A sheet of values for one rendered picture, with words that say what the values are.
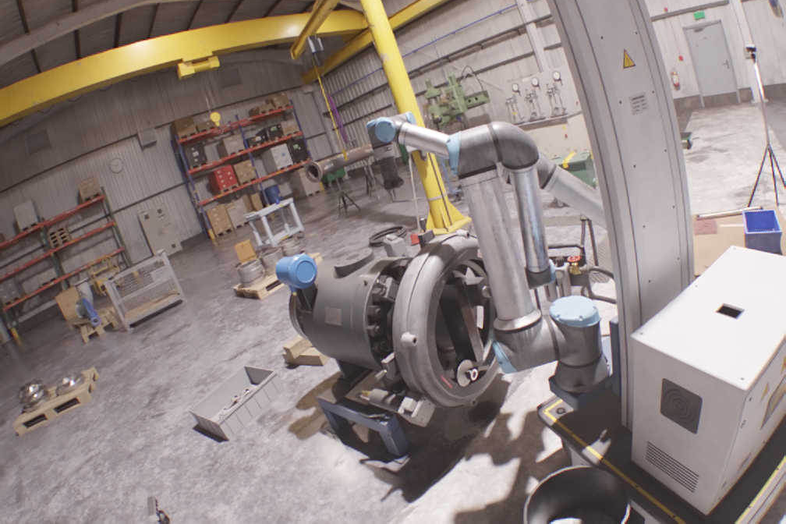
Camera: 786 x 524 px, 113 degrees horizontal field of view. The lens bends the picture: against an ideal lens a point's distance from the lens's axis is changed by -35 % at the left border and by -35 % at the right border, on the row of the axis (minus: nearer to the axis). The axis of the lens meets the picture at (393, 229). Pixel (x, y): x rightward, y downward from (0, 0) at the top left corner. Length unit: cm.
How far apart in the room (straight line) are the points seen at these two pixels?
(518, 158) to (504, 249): 26
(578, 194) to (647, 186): 49
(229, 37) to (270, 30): 156
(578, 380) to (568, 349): 14
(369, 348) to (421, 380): 35
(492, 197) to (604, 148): 34
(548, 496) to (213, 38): 1328
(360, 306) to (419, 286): 39
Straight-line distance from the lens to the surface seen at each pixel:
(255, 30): 1403
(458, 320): 162
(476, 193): 109
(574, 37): 98
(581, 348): 123
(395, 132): 151
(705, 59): 1167
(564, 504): 149
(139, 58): 1271
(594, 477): 138
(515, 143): 111
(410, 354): 146
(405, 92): 520
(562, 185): 155
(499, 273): 112
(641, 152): 110
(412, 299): 144
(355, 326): 177
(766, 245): 218
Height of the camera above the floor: 144
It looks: 13 degrees down
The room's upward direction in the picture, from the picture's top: 19 degrees counter-clockwise
